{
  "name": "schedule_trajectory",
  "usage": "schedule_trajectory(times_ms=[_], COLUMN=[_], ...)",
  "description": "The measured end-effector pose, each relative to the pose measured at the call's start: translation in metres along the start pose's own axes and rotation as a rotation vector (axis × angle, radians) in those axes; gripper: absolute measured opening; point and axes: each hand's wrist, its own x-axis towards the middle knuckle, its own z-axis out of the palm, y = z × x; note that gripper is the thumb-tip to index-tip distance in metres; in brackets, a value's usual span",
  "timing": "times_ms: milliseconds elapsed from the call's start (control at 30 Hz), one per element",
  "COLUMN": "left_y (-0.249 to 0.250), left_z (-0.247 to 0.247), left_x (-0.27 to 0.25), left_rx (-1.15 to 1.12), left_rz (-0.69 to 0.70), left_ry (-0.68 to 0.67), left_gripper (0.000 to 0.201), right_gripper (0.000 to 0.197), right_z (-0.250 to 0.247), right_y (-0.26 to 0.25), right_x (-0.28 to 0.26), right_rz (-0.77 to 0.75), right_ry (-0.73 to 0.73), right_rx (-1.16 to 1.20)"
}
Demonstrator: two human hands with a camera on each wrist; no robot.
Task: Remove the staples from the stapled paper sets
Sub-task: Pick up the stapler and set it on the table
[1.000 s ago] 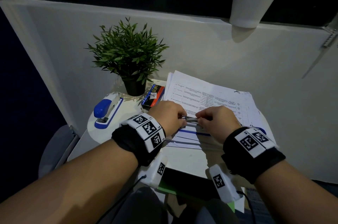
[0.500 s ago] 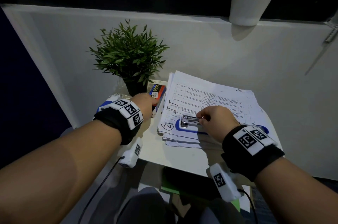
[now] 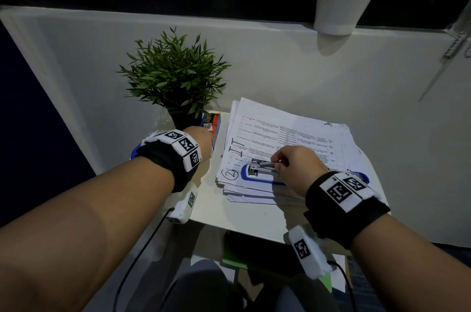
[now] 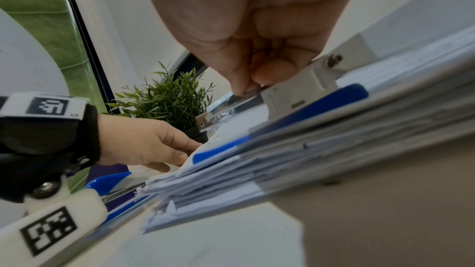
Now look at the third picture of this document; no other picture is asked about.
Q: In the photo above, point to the stack of printed papers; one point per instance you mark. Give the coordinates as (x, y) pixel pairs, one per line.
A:
(265, 131)

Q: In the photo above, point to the person's right hand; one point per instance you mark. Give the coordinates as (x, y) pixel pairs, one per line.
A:
(301, 168)

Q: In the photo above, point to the person's right forearm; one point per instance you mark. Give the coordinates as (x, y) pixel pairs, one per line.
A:
(412, 271)

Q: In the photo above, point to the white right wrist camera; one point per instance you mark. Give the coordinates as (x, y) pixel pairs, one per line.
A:
(312, 253)

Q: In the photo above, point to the person's grey trousers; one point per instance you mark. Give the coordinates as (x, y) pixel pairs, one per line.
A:
(198, 286)

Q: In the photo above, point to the green leaf print mat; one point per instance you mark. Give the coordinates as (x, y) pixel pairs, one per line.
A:
(243, 265)

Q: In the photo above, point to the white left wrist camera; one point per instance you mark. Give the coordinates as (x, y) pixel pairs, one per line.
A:
(182, 205)

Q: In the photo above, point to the blue staples box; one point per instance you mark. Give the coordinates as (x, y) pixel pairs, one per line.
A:
(211, 124)

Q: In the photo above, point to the person's left forearm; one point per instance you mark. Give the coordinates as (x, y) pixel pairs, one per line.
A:
(73, 242)

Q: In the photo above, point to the person's left hand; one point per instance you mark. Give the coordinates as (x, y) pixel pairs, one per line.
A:
(202, 140)

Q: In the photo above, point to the green potted plant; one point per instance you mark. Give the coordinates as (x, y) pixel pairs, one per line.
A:
(173, 72)

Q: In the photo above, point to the white hanging cup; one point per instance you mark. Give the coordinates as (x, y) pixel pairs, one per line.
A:
(346, 2)

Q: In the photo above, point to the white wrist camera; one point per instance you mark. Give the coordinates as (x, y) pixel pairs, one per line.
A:
(182, 205)
(312, 253)

